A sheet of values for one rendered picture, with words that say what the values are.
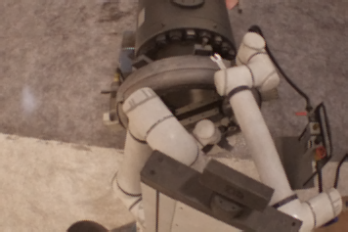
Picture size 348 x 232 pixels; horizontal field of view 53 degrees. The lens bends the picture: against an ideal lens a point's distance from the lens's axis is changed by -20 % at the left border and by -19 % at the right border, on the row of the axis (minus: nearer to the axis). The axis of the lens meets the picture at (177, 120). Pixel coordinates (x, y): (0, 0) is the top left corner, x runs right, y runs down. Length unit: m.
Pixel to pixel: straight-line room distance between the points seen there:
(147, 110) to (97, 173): 1.41
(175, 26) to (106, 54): 1.11
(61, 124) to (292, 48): 1.98
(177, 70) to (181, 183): 1.15
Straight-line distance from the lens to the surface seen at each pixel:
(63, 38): 3.35
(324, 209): 1.31
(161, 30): 2.16
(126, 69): 2.75
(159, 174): 0.77
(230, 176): 0.68
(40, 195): 2.72
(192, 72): 1.86
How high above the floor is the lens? 2.50
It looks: 62 degrees down
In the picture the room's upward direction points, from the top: 7 degrees clockwise
